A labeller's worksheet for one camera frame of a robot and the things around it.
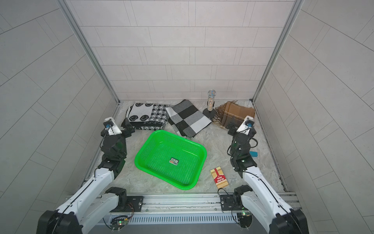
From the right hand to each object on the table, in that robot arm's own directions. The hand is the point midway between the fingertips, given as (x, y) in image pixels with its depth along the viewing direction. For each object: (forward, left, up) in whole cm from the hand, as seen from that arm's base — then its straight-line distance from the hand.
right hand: (239, 117), depth 76 cm
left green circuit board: (-39, +62, -22) cm, 76 cm away
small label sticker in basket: (-12, +37, -23) cm, 45 cm away
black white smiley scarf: (+20, +56, -18) cm, 63 cm away
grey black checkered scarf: (+18, +29, -21) cm, 40 cm away
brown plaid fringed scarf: (+24, -1, -22) cm, 33 cm away
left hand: (+3, +62, +1) cm, 62 cm away
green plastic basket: (-7, +49, -23) cm, 55 cm away
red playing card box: (-22, +12, -24) cm, 35 cm away
